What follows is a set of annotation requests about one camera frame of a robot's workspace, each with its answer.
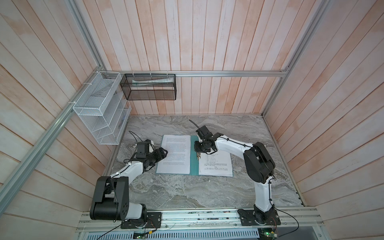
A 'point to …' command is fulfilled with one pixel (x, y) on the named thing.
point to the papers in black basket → (139, 82)
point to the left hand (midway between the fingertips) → (164, 156)
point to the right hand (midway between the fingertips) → (195, 148)
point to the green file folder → (194, 161)
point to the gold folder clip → (198, 155)
